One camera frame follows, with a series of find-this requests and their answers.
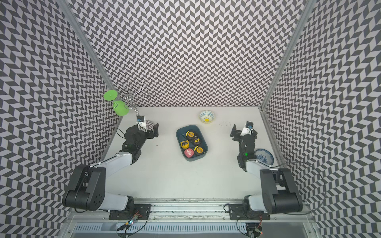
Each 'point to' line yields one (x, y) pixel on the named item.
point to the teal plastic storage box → (192, 144)
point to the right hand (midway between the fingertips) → (241, 127)
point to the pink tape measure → (188, 152)
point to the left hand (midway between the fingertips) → (151, 124)
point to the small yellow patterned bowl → (207, 116)
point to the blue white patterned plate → (264, 156)
